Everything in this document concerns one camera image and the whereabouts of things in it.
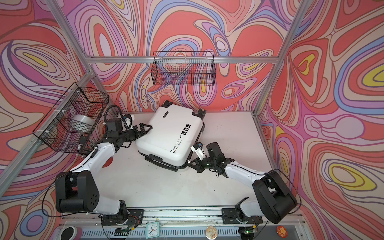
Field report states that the wire basket on wall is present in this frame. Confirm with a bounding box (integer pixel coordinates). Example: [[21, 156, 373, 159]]
[[151, 51, 217, 86], [33, 83, 109, 155]]

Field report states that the wire basket on left wall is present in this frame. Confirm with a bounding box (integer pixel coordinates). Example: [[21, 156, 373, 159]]
[[33, 83, 109, 155]]

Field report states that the wire basket on back wall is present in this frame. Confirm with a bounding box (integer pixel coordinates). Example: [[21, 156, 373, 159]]
[[151, 51, 217, 86]]

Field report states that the small teal alarm clock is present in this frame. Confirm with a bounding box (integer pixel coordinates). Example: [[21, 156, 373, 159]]
[[145, 222, 160, 239]]

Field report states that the pink tape roll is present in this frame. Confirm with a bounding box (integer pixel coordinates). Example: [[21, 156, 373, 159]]
[[59, 226, 83, 240]]

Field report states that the round wooden coaster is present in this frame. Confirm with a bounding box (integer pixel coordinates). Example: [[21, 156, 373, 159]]
[[205, 226, 219, 240]]

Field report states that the red pen holder cup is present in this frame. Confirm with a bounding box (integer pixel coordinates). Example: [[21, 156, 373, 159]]
[[78, 137, 114, 169]]

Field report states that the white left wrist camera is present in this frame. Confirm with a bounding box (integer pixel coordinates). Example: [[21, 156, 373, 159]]
[[121, 114, 133, 130]]

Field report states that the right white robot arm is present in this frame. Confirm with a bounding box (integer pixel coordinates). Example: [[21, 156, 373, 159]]
[[189, 142, 298, 224]]

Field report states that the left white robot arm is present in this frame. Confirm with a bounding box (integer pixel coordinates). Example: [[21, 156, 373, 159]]
[[55, 118, 153, 222]]

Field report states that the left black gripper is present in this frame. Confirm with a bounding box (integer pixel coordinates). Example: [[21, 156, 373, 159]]
[[117, 123, 152, 144]]

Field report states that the red round sticker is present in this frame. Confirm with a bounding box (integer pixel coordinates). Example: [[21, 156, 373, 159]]
[[276, 226, 288, 239]]

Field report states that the black suitcase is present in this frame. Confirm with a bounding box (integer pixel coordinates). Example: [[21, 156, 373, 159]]
[[136, 100, 206, 172]]

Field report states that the white roll in basket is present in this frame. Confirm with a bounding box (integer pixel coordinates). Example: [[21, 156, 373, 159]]
[[70, 115, 95, 133]]

